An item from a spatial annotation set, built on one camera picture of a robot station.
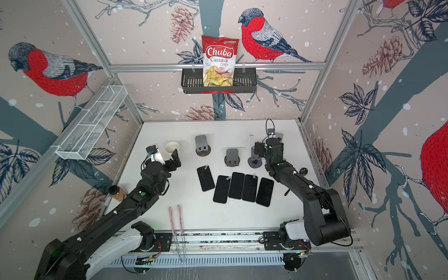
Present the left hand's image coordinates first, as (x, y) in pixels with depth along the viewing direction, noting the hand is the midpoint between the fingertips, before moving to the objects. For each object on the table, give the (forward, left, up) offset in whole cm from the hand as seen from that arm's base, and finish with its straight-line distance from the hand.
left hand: (166, 152), depth 78 cm
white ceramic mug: (+13, +4, -13) cm, 19 cm away
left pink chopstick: (-18, 0, -22) cm, 29 cm away
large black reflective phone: (-9, -24, -24) cm, 35 cm away
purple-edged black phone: (0, -15, -23) cm, 27 cm away
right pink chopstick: (-20, -5, -22) cm, 30 cm away
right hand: (+9, -47, -7) cm, 49 cm away
